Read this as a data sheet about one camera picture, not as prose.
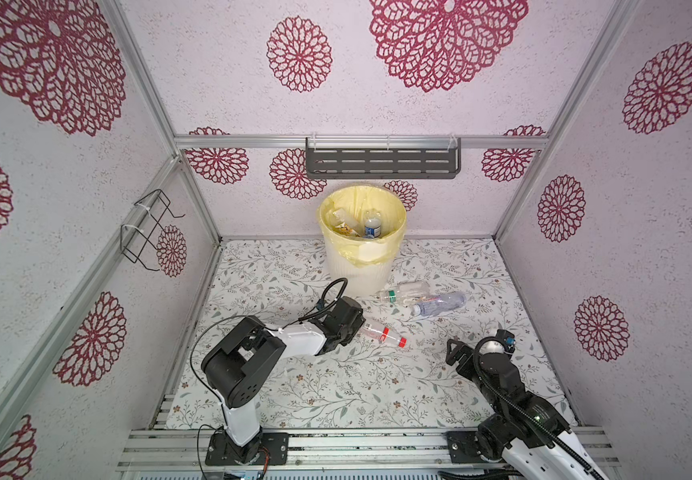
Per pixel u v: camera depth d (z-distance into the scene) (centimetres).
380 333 90
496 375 57
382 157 92
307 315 75
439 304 100
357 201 100
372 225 100
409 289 106
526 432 53
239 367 47
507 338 67
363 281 103
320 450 75
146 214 78
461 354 70
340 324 72
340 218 97
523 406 55
